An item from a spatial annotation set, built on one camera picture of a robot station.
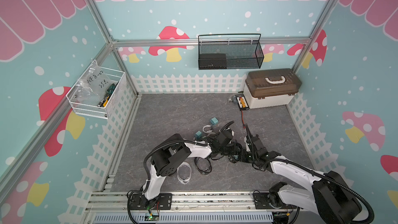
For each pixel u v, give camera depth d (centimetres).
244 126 79
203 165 85
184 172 83
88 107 64
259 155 67
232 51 97
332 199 41
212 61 87
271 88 97
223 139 72
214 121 102
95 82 72
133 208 74
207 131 99
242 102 113
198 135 94
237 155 85
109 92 74
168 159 50
